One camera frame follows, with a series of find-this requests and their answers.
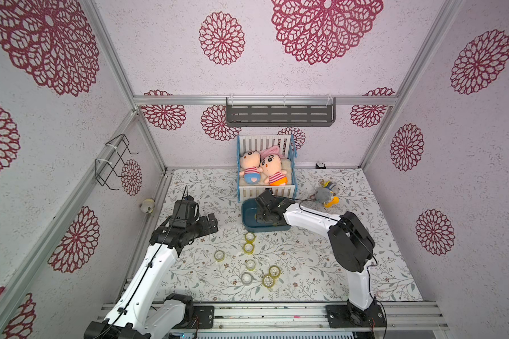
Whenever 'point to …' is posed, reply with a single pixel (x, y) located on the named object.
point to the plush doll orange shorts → (271, 166)
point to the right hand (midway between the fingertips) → (266, 215)
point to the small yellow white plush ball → (148, 205)
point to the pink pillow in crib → (272, 150)
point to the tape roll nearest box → (249, 237)
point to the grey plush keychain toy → (323, 195)
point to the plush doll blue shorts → (250, 161)
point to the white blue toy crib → (258, 143)
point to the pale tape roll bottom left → (247, 278)
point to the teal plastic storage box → (249, 213)
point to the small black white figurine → (320, 164)
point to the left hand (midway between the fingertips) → (207, 225)
